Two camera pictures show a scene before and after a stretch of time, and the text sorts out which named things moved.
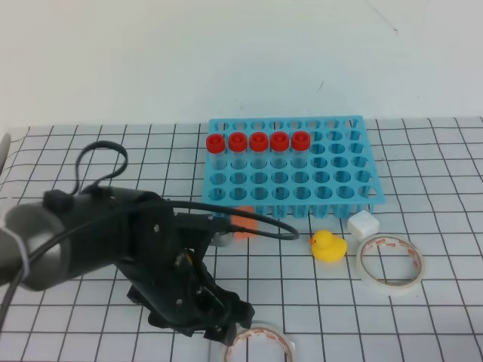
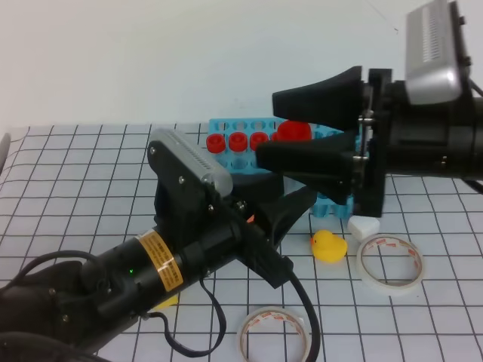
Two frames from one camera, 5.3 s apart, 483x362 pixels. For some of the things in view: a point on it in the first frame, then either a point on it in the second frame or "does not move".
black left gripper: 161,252 -> 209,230
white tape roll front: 259,329 -> 290,312
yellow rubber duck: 327,247 does not move
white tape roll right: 385,289 does not move
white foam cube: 363,225 does not move
